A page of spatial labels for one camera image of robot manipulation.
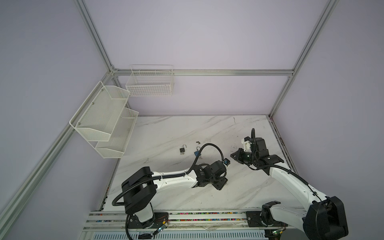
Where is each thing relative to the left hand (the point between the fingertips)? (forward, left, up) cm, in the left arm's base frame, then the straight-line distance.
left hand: (220, 178), depth 80 cm
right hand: (+11, -6, +6) cm, 14 cm away
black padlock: (+23, +23, -8) cm, 34 cm away
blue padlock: (+21, +13, -7) cm, 26 cm away
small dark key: (+30, +12, -8) cm, 33 cm away
